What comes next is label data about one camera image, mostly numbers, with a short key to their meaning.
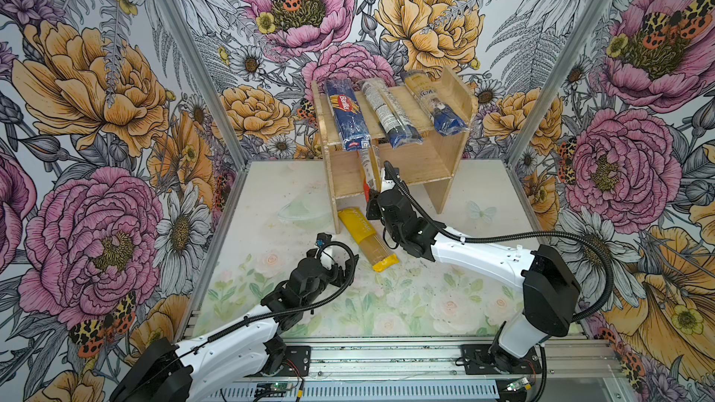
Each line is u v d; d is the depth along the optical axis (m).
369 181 0.81
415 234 0.60
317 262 0.70
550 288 0.44
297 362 0.74
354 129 0.67
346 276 0.78
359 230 0.98
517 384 0.72
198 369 0.44
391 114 0.69
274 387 0.71
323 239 0.70
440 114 0.69
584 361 0.77
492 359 0.66
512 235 0.49
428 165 0.92
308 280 0.61
